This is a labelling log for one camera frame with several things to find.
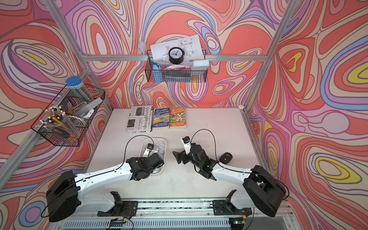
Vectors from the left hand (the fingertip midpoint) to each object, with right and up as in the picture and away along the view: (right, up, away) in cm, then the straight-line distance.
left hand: (149, 161), depth 83 cm
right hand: (+19, +6, +1) cm, 20 cm away
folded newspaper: (-13, +25, +24) cm, 37 cm away
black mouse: (+47, +1, +6) cm, 48 cm away
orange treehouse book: (+16, +27, +27) cm, 41 cm away
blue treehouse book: (+2, +26, +27) cm, 38 cm away
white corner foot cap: (+70, +36, +39) cm, 88 cm away
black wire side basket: (-34, +27, -10) cm, 45 cm away
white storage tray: (+5, +10, +12) cm, 16 cm away
